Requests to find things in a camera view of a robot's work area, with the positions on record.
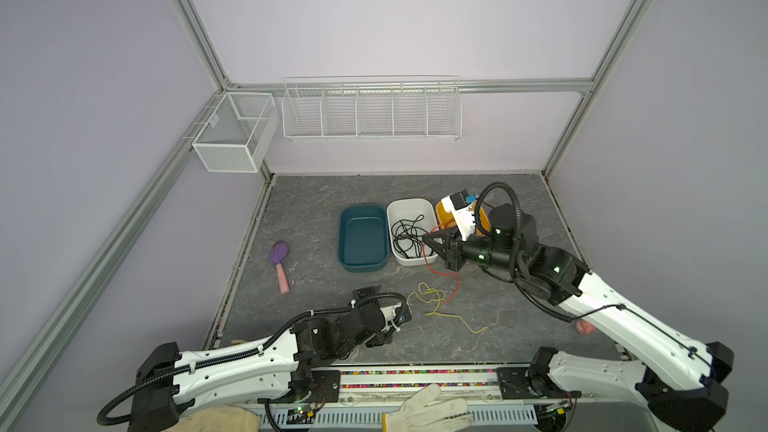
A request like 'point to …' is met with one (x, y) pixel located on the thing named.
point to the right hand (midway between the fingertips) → (423, 240)
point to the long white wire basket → (372, 108)
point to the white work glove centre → (426, 412)
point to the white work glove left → (224, 418)
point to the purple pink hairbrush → (277, 252)
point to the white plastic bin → (409, 219)
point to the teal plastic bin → (363, 238)
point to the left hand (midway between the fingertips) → (380, 304)
